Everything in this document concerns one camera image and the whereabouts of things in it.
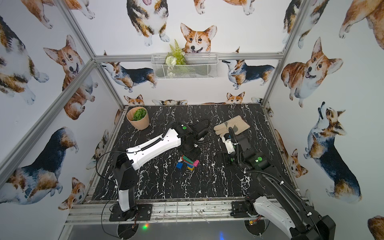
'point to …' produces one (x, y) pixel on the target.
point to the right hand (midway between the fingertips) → (220, 155)
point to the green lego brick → (185, 158)
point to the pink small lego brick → (196, 163)
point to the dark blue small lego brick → (179, 165)
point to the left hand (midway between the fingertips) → (194, 154)
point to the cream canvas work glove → (237, 124)
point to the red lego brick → (185, 160)
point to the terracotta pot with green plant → (138, 116)
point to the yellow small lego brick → (191, 169)
